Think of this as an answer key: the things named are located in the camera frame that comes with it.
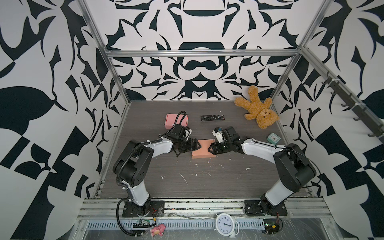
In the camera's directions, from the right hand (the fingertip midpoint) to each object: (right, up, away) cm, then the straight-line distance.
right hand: (212, 148), depth 90 cm
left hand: (-8, +2, +1) cm, 9 cm away
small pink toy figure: (-27, -31, -23) cm, 48 cm away
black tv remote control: (+2, +18, +18) cm, 25 cm away
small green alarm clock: (+41, +4, +8) cm, 42 cm away
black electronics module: (+25, -33, -19) cm, 46 cm away
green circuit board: (-35, -30, -22) cm, 50 cm away
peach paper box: (-5, -2, -1) cm, 6 cm away
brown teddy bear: (+34, +24, +16) cm, 45 cm away
